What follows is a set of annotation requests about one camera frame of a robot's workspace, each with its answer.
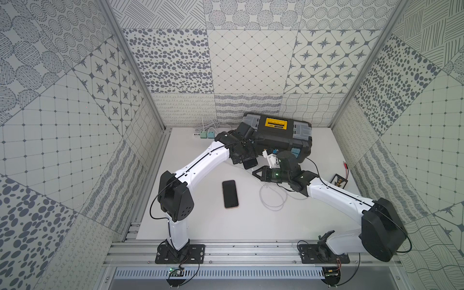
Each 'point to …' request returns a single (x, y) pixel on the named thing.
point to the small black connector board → (339, 181)
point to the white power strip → (196, 135)
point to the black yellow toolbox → (280, 133)
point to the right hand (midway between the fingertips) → (253, 174)
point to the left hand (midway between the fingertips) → (247, 151)
